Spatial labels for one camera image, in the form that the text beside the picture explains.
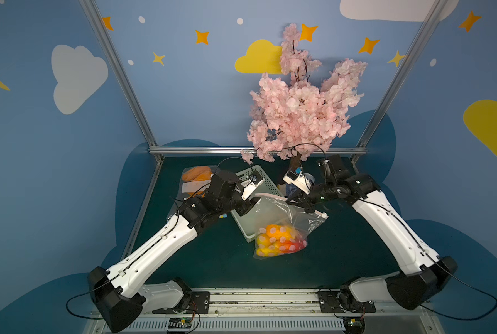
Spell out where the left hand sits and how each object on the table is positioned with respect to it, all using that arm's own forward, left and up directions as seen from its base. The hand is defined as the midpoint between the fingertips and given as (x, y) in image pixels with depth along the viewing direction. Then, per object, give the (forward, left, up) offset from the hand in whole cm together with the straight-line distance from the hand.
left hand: (253, 187), depth 71 cm
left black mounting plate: (-31, +20, -29) cm, 47 cm away
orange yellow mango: (-13, -6, -24) cm, 28 cm away
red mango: (-12, -17, -20) cm, 29 cm away
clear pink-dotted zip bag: (-5, -8, -6) cm, 11 cm away
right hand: (-2, -14, -3) cm, 15 cm away
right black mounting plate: (-30, -32, -27) cm, 52 cm away
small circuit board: (-38, +25, -33) cm, 56 cm away
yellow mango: (-9, -10, -16) cm, 21 cm away
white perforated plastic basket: (-2, +2, -23) cm, 24 cm away
